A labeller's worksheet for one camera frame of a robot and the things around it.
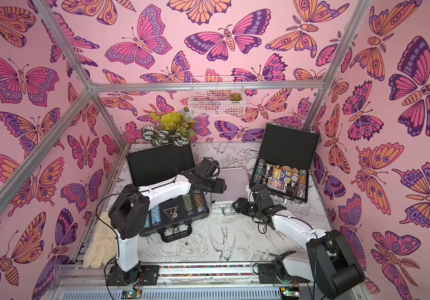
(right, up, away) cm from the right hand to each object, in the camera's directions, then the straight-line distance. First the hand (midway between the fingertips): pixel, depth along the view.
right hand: (237, 204), depth 87 cm
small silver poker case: (+1, +11, +13) cm, 17 cm away
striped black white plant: (-37, +32, +3) cm, 49 cm away
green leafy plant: (-29, +41, +13) cm, 52 cm away
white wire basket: (-8, +53, +18) cm, 57 cm away
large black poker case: (-44, +18, +9) cm, 49 cm away
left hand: (-6, +8, +4) cm, 10 cm away
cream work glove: (-59, -18, -8) cm, 62 cm away
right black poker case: (+29, +20, +21) cm, 42 cm away
